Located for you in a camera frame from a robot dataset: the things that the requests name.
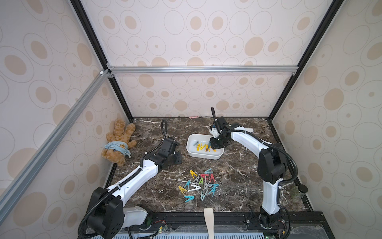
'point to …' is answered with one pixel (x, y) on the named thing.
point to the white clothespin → (197, 187)
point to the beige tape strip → (209, 218)
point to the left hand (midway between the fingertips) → (183, 156)
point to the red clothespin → (212, 177)
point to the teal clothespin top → (208, 171)
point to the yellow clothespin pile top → (193, 173)
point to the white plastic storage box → (199, 146)
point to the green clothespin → (201, 181)
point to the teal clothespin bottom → (190, 198)
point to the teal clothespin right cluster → (213, 188)
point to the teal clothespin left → (188, 183)
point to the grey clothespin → (197, 143)
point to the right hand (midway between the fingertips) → (217, 145)
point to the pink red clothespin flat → (204, 175)
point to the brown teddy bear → (117, 150)
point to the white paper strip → (249, 130)
